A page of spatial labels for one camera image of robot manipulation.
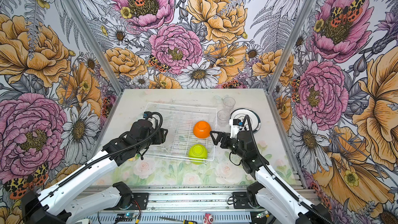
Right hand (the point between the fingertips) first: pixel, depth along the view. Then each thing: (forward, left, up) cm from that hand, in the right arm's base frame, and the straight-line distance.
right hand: (215, 138), depth 79 cm
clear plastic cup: (+34, -12, -13) cm, 39 cm away
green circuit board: (-30, +42, -16) cm, 54 cm away
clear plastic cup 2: (+23, -8, -13) cm, 27 cm away
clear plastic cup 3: (+41, -5, -16) cm, 44 cm away
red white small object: (-32, +5, -10) cm, 34 cm away
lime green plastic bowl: (-3, +9, -8) cm, 12 cm away
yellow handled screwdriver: (-32, +15, -14) cm, 38 cm away
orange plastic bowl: (+11, +7, -8) cm, 15 cm away
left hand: (+1, +27, +2) cm, 27 cm away
